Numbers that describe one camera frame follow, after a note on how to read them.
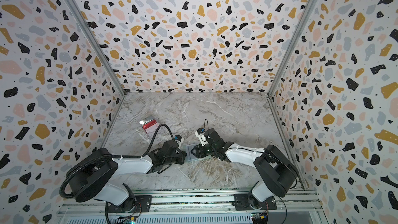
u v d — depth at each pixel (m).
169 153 0.70
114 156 0.49
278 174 0.44
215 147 0.69
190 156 0.88
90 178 0.43
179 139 0.82
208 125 1.04
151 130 0.96
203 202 0.76
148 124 0.97
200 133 0.79
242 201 0.75
